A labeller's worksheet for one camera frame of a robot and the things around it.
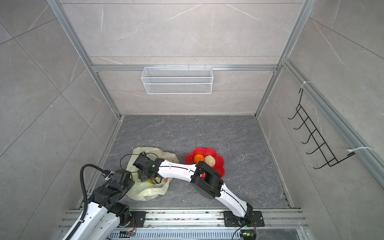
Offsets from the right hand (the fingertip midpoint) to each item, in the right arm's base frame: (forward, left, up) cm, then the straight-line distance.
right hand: (145, 173), depth 86 cm
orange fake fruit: (+9, -31, +1) cm, 32 cm away
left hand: (-4, +7, +4) cm, 9 cm away
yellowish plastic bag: (-14, -7, +13) cm, 20 cm away
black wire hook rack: (-6, -85, +28) cm, 90 cm away
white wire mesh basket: (+55, -18, +26) cm, 64 cm away
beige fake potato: (+6, -39, +1) cm, 39 cm away
